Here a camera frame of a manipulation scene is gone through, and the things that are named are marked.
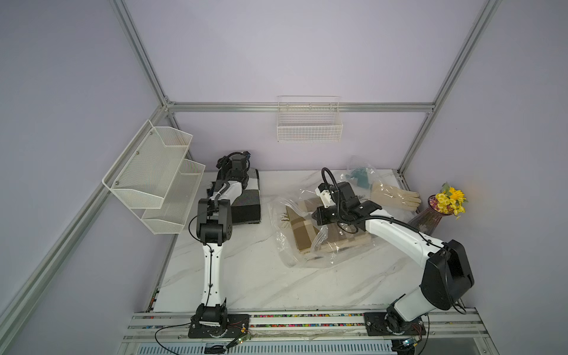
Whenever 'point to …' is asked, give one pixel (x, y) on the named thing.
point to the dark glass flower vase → (428, 220)
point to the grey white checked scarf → (246, 208)
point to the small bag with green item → (362, 175)
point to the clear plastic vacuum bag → (285, 239)
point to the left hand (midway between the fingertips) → (223, 166)
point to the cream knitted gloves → (381, 193)
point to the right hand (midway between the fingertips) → (314, 218)
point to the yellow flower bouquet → (450, 201)
